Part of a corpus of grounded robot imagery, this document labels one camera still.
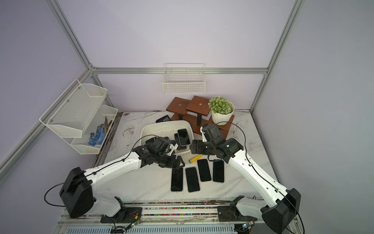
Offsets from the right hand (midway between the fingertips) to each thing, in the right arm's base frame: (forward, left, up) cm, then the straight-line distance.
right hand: (197, 149), depth 75 cm
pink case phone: (-8, +3, -22) cm, 23 cm away
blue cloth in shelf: (+12, +59, -5) cm, 61 cm away
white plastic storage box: (+29, +21, -19) cm, 41 cm away
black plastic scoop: (+40, +24, -18) cm, 50 cm away
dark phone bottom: (+18, +13, -19) cm, 30 cm away
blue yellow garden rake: (+5, +1, -19) cm, 20 cm away
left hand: (-5, +11, -8) cm, 14 cm away
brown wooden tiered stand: (+28, -1, +1) cm, 28 cm away
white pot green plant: (+21, -15, +8) cm, 27 cm away
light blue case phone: (-3, -4, -20) cm, 21 cm away
